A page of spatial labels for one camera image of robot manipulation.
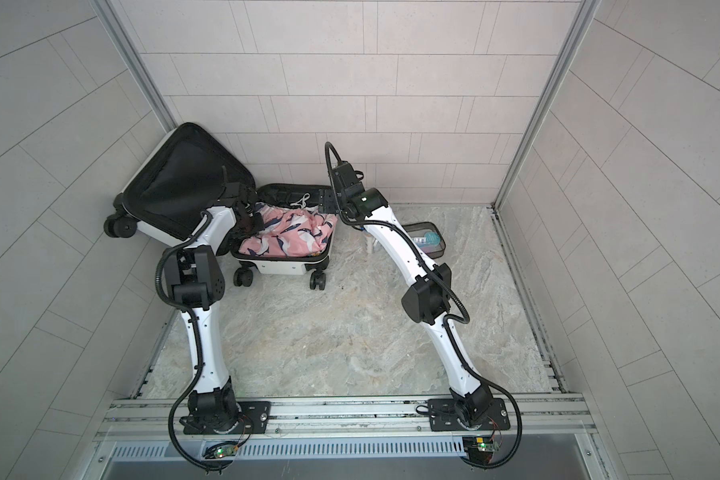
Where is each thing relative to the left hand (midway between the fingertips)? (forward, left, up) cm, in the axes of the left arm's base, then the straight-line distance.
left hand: (263, 222), depth 104 cm
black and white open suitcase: (-3, +19, +24) cm, 31 cm away
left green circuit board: (-64, -7, -1) cm, 65 cm away
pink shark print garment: (-9, -13, +6) cm, 17 cm away
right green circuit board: (-63, -64, -5) cm, 90 cm away
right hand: (-5, -25, +16) cm, 31 cm away
